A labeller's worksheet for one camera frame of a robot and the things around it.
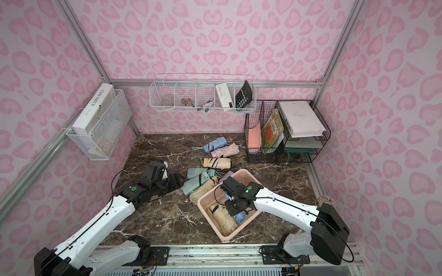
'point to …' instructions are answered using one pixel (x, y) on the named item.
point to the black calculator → (244, 96)
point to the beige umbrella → (225, 221)
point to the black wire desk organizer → (307, 133)
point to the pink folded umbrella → (228, 150)
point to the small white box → (224, 95)
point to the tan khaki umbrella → (204, 188)
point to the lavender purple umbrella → (228, 174)
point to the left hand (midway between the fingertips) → (181, 178)
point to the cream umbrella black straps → (216, 163)
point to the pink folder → (255, 139)
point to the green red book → (272, 133)
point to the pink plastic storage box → (216, 195)
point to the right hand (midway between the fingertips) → (231, 207)
